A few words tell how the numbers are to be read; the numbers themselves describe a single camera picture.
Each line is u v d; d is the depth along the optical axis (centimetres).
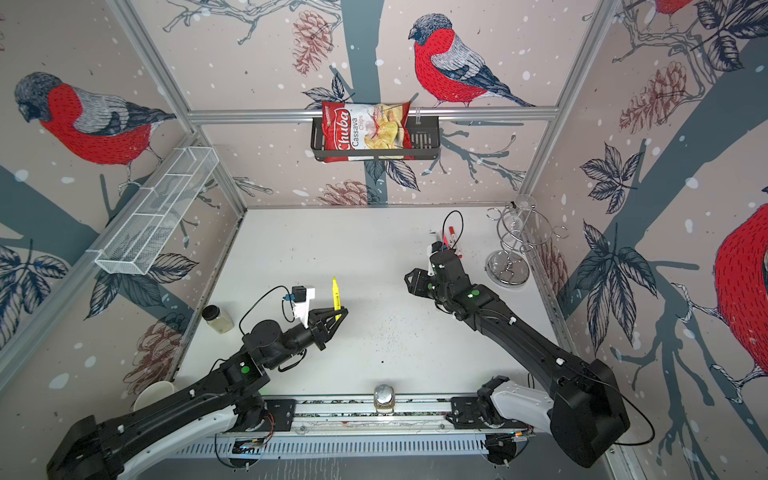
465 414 73
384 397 67
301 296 65
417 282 71
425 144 95
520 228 97
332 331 69
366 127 88
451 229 114
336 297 70
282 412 74
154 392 71
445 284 61
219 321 83
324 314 69
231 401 57
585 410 40
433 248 76
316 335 64
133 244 71
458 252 65
